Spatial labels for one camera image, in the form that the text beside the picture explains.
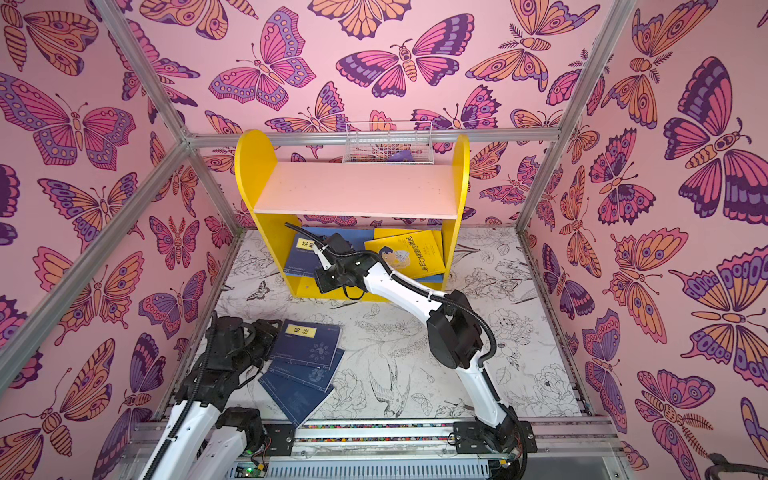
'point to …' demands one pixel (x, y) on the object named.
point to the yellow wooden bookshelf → (332, 226)
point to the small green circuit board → (247, 470)
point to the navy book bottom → (297, 400)
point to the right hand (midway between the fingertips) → (318, 276)
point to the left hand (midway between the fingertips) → (282, 322)
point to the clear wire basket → (388, 143)
